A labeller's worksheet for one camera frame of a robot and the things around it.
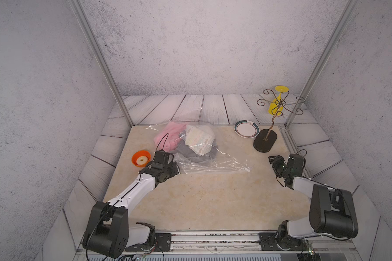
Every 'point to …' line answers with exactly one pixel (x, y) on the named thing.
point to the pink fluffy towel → (165, 138)
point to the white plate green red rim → (247, 129)
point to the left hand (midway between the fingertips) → (178, 169)
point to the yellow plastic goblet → (276, 106)
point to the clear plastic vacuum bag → (189, 162)
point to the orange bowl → (139, 153)
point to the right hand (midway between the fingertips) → (271, 158)
